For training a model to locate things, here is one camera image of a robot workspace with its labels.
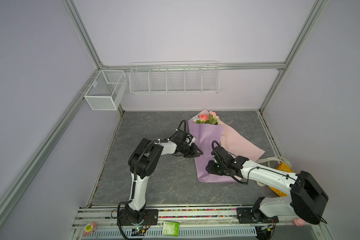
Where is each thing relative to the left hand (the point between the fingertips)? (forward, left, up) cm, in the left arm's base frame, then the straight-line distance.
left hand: (202, 155), depth 92 cm
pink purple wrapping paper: (+16, -7, +2) cm, 17 cm away
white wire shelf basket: (+46, -1, +26) cm, 53 cm away
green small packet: (-36, +20, 0) cm, 41 cm away
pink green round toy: (-34, +56, +3) cm, 66 cm away
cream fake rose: (+30, -15, +1) cm, 34 cm away
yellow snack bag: (-12, -45, +3) cm, 46 cm away
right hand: (-10, -2, +3) cm, 11 cm away
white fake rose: (+29, +2, +2) cm, 30 cm away
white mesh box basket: (+39, +61, +22) cm, 76 cm away
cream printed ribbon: (0, -51, -5) cm, 51 cm away
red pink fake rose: (+28, -4, +4) cm, 29 cm away
